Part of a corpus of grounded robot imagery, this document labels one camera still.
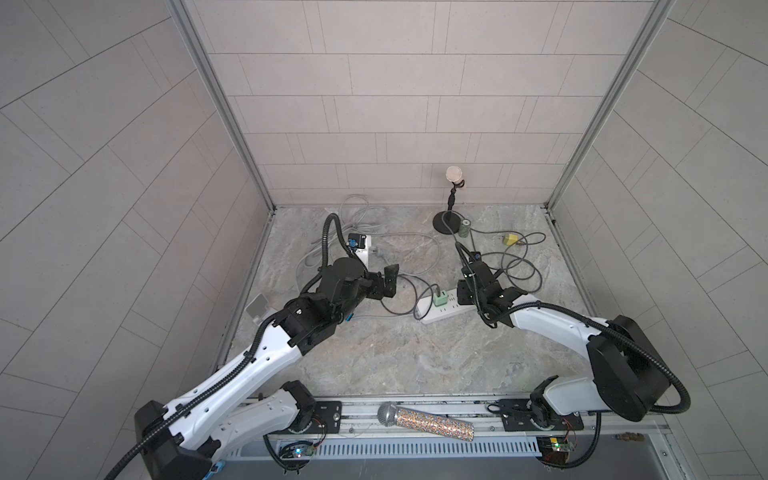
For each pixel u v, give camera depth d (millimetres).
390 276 607
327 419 710
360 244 585
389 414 683
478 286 665
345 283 489
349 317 866
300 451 656
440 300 847
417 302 873
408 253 1028
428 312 850
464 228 1051
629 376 418
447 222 1095
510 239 1020
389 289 619
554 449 680
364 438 694
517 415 710
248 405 548
